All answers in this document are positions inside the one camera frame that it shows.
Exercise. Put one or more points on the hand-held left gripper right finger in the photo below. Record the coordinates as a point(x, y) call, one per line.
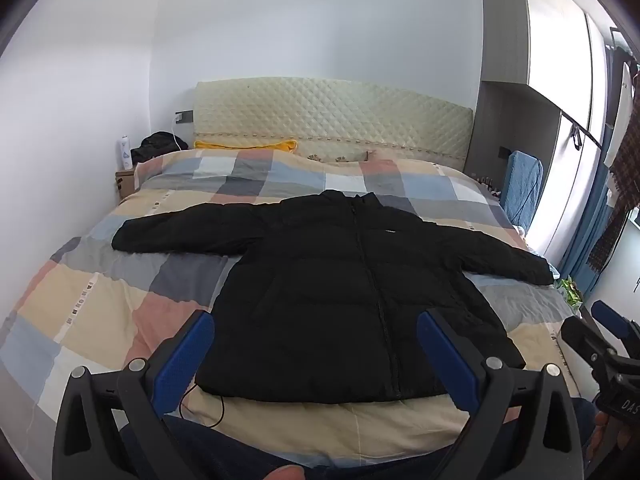
point(447, 360)

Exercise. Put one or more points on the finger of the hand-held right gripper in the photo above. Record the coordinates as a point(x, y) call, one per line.
point(582, 337)
point(612, 320)

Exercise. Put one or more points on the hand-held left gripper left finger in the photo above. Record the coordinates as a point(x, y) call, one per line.
point(185, 355)

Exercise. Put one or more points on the black puffer jacket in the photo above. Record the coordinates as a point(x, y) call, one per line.
point(310, 310)

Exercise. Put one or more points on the person's right hand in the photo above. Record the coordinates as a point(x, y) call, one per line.
point(601, 435)

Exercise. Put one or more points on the green plastic bag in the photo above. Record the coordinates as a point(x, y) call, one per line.
point(571, 292)

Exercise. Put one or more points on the blue curtain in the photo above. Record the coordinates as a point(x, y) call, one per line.
point(585, 230)

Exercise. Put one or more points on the checkered bed quilt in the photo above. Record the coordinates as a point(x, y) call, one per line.
point(100, 310)

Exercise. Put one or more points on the brown plaid hanging garment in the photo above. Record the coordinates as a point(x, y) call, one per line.
point(622, 180)

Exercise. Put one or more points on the blue cushion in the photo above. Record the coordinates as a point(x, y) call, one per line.
point(522, 190)

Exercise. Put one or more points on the white spray bottle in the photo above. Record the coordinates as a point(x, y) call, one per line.
point(125, 155)

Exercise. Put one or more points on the white hanging garment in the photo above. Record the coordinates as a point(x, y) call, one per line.
point(620, 110)

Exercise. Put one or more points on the black bag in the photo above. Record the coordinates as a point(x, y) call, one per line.
point(157, 145)

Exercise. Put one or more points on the yellow cloth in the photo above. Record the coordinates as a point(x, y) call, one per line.
point(240, 145)

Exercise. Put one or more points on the floral pillow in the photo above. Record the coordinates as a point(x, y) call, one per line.
point(340, 156)

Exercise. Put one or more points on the grey white wardrobe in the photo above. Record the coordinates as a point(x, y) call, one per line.
point(550, 60)

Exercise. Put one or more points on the cream quilted headboard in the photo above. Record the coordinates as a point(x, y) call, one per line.
point(325, 110)

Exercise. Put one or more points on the dark wall socket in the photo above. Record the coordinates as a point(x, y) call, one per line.
point(186, 117)

